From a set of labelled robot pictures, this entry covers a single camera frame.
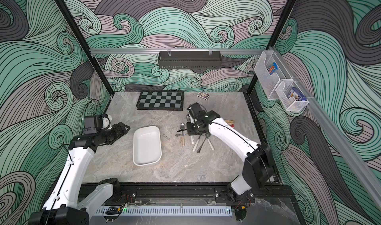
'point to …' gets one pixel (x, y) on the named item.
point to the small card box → (203, 95)
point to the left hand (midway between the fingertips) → (124, 129)
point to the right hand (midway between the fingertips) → (192, 130)
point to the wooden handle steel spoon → (182, 126)
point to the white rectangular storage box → (147, 145)
